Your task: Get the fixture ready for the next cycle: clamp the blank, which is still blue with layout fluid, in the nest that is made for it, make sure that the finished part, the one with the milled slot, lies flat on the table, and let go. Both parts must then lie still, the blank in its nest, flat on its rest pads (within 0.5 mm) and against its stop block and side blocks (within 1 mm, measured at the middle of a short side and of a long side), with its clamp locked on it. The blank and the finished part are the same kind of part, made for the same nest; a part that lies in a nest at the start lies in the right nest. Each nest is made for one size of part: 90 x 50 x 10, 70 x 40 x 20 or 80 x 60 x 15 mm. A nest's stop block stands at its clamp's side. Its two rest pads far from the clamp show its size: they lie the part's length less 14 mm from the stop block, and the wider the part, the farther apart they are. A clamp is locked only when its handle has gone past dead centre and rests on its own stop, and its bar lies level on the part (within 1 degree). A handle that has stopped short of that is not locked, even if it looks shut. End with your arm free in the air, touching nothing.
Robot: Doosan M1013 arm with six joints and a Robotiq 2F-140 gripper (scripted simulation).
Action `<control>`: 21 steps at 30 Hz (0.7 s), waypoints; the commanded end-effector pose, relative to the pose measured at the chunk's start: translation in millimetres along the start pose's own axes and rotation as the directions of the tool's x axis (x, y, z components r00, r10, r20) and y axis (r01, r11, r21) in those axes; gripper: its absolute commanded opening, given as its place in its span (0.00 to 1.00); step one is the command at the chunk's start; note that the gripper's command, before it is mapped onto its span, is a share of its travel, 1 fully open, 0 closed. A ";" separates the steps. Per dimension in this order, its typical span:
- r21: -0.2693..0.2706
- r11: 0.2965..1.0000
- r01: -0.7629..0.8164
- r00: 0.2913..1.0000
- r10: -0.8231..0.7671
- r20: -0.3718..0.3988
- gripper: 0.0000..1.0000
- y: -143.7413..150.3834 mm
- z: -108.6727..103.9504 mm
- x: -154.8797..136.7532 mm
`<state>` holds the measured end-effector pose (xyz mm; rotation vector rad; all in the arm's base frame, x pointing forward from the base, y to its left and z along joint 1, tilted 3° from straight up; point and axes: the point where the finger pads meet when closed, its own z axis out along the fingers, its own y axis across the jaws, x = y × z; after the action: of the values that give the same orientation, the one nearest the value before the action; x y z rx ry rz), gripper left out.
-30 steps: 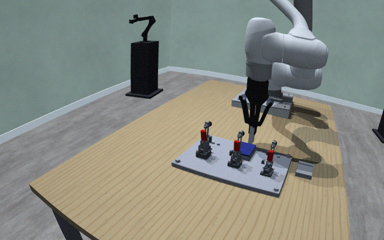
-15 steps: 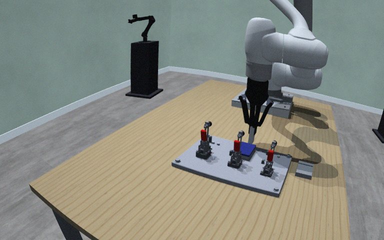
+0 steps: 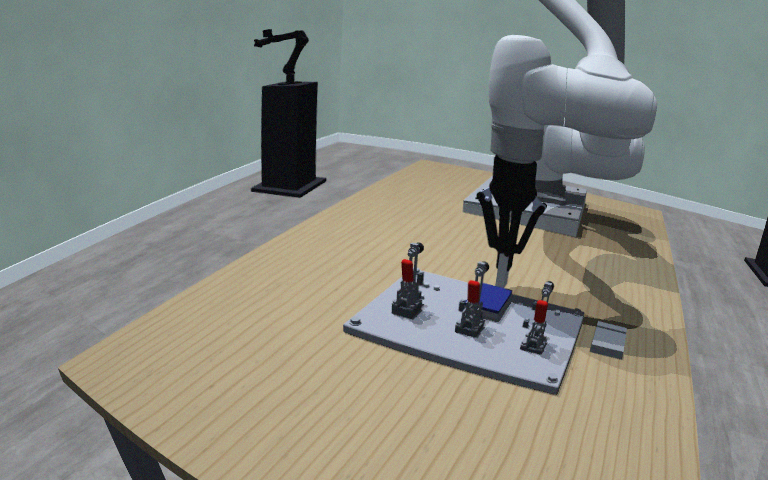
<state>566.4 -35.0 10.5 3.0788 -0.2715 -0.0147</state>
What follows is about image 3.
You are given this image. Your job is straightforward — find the blue rectangular block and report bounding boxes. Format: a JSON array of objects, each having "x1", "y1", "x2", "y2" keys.
[{"x1": 479, "y1": 283, "x2": 512, "y2": 319}]

